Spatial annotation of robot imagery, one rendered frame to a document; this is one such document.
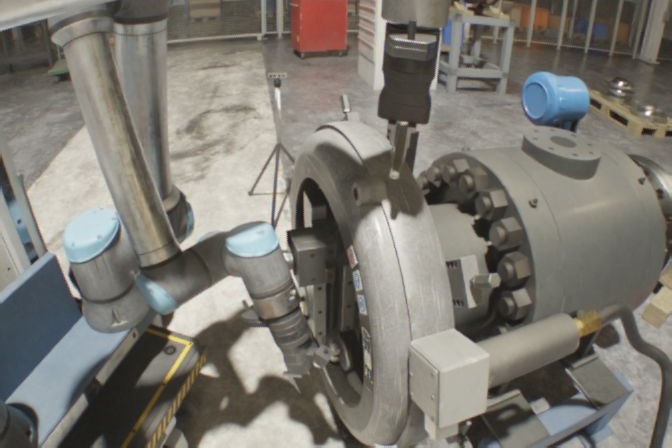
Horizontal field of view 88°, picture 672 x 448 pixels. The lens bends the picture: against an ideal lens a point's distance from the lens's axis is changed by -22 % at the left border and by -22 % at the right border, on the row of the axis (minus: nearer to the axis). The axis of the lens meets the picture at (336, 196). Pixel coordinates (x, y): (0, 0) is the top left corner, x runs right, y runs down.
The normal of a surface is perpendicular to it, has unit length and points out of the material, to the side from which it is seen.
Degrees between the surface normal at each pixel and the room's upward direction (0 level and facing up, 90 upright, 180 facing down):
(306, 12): 90
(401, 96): 91
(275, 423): 0
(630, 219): 46
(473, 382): 67
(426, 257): 42
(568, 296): 72
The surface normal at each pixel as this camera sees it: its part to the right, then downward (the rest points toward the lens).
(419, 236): 0.18, -0.40
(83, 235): -0.03, -0.83
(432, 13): 0.29, 0.54
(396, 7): -0.64, 0.42
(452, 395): 0.29, 0.11
